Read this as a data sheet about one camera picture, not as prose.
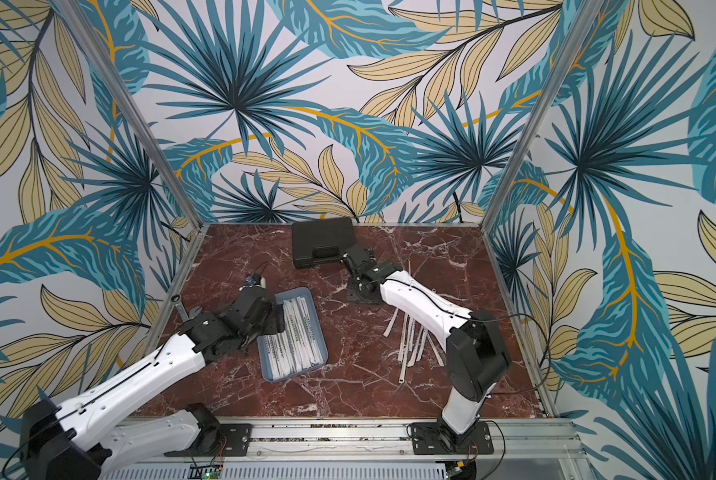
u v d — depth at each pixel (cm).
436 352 88
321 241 107
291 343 88
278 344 88
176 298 98
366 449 73
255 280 69
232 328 56
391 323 94
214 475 71
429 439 73
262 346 86
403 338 90
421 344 88
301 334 90
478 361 46
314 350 87
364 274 62
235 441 73
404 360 86
